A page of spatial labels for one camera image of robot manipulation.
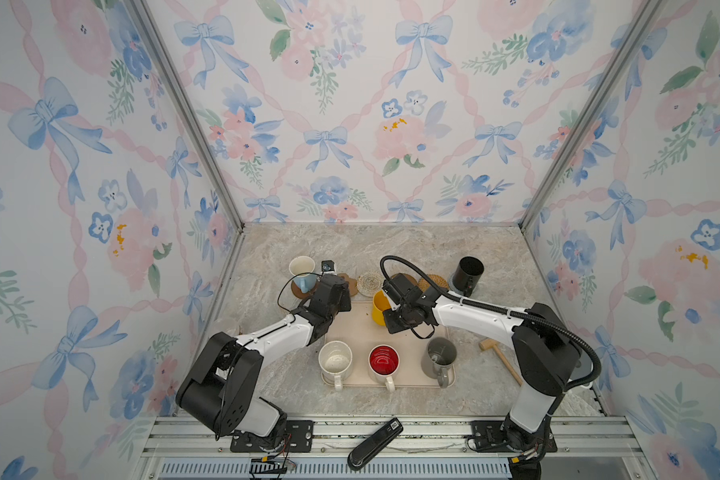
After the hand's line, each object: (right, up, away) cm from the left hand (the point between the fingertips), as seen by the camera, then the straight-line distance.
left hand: (343, 286), depth 90 cm
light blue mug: (-13, +6, +6) cm, 16 cm away
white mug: (-2, -20, -5) cm, 21 cm away
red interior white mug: (+12, -20, -6) cm, 25 cm away
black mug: (+40, +4, +7) cm, 41 cm away
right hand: (+13, -10, -1) cm, 17 cm away
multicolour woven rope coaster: (+8, 0, +13) cm, 15 cm away
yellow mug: (+11, -5, -2) cm, 12 cm away
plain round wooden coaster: (+24, 0, +13) cm, 27 cm away
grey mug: (+28, -22, -3) cm, 36 cm away
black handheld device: (+9, -34, -22) cm, 41 cm away
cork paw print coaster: (+3, -1, +12) cm, 12 cm away
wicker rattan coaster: (+33, 0, +13) cm, 35 cm away
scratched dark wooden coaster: (-16, -2, +7) cm, 17 cm away
